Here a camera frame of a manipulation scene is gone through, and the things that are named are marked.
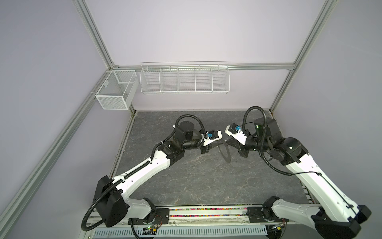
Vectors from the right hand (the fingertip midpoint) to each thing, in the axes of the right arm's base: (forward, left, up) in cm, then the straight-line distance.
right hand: (229, 139), depth 67 cm
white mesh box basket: (+46, +69, -7) cm, 83 cm away
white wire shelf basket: (+49, +21, +1) cm, 53 cm away
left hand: (+1, +4, 0) cm, 4 cm away
